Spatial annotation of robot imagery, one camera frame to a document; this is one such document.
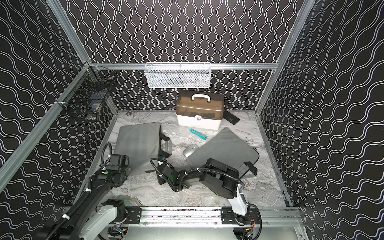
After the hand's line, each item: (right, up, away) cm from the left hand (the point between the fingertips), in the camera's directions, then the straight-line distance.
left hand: (125, 169), depth 84 cm
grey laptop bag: (+4, +13, +14) cm, 19 cm away
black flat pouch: (+66, +30, +29) cm, 79 cm away
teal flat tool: (+44, +17, +22) cm, 52 cm away
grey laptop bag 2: (+61, +10, +16) cm, 64 cm away
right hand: (+18, -4, +5) cm, 19 cm away
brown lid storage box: (+42, +34, +9) cm, 55 cm away
